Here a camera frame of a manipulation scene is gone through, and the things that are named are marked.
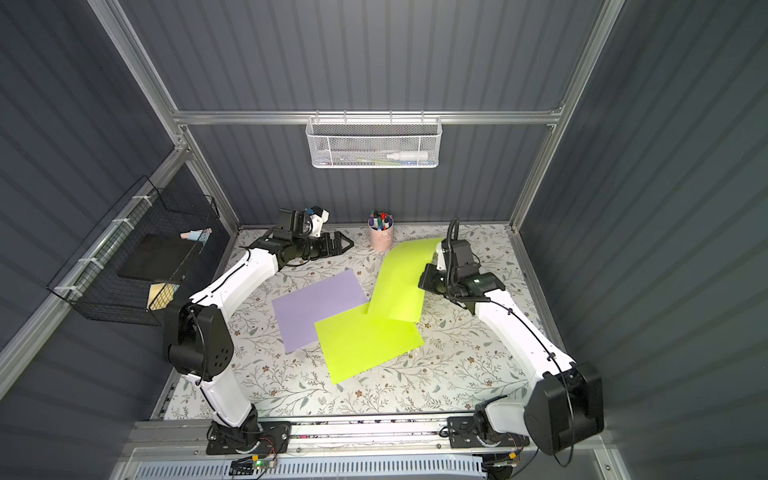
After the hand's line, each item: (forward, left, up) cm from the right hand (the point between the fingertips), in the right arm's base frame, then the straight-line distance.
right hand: (420, 278), depth 81 cm
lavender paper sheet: (0, +40, -21) cm, 45 cm away
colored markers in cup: (+29, +12, -7) cm, 32 cm away
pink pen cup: (+26, +12, -14) cm, 32 cm away
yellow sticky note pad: (-15, +55, +15) cm, 59 cm away
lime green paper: (+2, +6, -11) cm, 13 cm away
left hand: (+10, +21, +2) cm, 23 cm away
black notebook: (-1, +66, +10) cm, 67 cm away
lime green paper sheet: (-10, +19, -20) cm, 30 cm away
